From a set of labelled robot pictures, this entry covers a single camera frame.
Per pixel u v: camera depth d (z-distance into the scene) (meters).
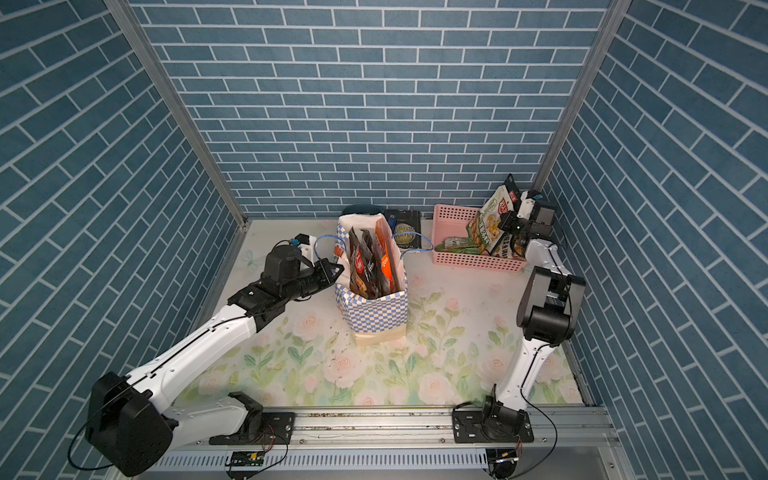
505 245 1.05
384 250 0.85
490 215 1.05
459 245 1.08
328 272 0.68
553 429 0.65
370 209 1.19
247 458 0.72
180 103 0.87
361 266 0.79
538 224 0.77
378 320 0.77
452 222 1.20
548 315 0.56
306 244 0.72
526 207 0.89
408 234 1.15
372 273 0.78
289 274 0.61
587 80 0.83
